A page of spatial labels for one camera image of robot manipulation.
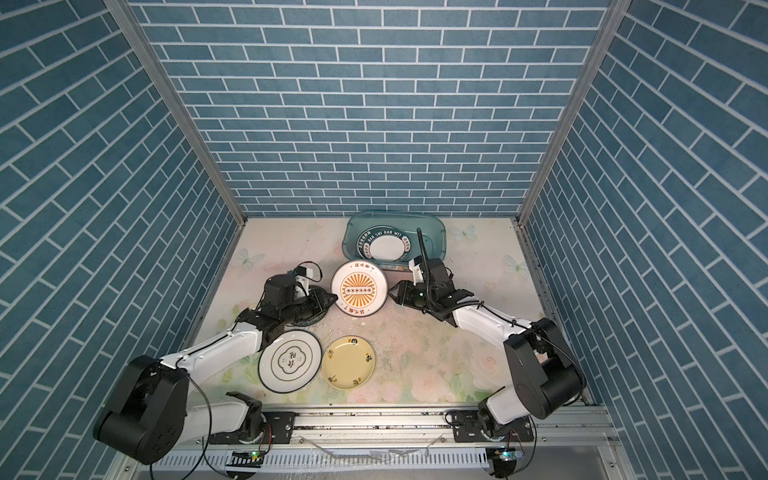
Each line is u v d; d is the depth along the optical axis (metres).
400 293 0.79
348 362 0.85
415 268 0.83
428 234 1.17
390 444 0.72
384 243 1.09
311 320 0.78
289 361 0.85
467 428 0.73
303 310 0.74
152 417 0.41
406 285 0.78
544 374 0.44
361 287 0.89
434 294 0.69
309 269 0.82
